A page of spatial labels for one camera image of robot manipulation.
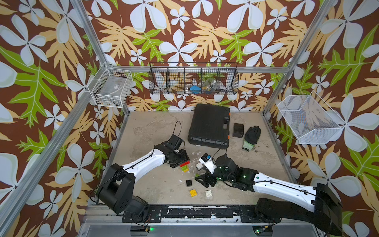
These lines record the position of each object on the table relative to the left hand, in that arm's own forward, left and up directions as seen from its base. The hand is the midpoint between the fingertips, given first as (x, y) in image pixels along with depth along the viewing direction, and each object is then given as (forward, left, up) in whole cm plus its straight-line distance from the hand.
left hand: (187, 158), depth 86 cm
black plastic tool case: (+25, -16, 0) cm, 29 cm away
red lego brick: (-2, +2, -2) cm, 4 cm away
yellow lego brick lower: (-17, -3, -6) cm, 19 cm away
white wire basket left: (+34, +46, +27) cm, 63 cm away
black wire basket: (+49, -4, +23) cm, 54 cm away
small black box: (+26, -37, -6) cm, 46 cm away
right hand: (-11, -6, +5) cm, 13 cm away
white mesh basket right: (+14, -67, +20) cm, 71 cm away
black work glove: (+21, -46, -7) cm, 51 cm away
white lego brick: (-3, -7, -3) cm, 8 cm away
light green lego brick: (-5, +1, -3) cm, 6 cm away
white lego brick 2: (-18, -12, -6) cm, 22 cm away
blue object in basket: (+39, -5, +21) cm, 44 cm away
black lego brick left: (-12, -1, -6) cm, 14 cm away
